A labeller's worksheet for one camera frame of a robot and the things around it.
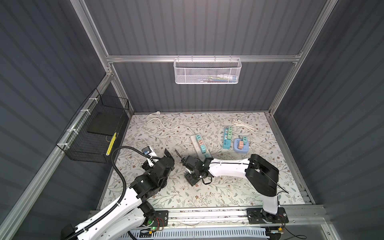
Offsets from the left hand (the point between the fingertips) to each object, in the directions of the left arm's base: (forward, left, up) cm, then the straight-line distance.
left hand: (160, 154), depth 75 cm
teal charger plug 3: (+16, -51, -12) cm, 55 cm away
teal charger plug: (+18, -21, -12) cm, 30 cm away
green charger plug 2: (+19, -42, -12) cm, 48 cm away
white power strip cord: (+51, +10, -19) cm, 55 cm away
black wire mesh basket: (+8, +35, +8) cm, 36 cm away
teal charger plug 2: (+10, -23, -12) cm, 28 cm away
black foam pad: (+14, +28, +10) cm, 33 cm away
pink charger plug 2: (+11, -47, -13) cm, 50 cm away
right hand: (-6, -15, -20) cm, 26 cm away
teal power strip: (+15, -40, -16) cm, 46 cm away
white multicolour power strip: (+7, -23, -17) cm, 29 cm away
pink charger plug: (+15, -22, -12) cm, 29 cm away
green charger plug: (+23, -43, -13) cm, 51 cm away
